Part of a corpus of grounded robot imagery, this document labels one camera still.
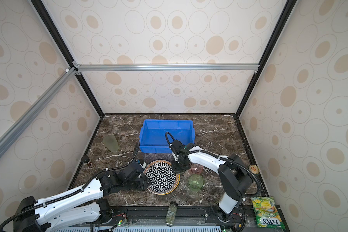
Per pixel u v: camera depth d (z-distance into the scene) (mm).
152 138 1183
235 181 453
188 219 729
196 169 897
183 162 729
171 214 711
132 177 594
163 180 830
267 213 726
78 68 901
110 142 972
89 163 856
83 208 572
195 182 848
